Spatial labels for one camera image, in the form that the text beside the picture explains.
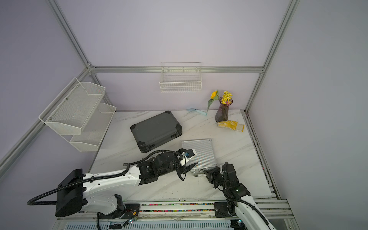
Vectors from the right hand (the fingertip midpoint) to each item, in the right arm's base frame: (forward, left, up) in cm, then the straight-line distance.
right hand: (203, 173), depth 83 cm
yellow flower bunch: (+43, -18, +20) cm, 51 cm away
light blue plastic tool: (+56, 0, -4) cm, 57 cm away
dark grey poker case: (+29, +31, +4) cm, 43 cm away
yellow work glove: (+39, -26, -3) cm, 47 cm away
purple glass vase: (+42, -17, +7) cm, 46 cm away
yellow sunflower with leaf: (+45, -10, +21) cm, 50 cm away
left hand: (+2, +7, +15) cm, 17 cm away
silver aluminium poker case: (+8, -2, +3) cm, 9 cm away
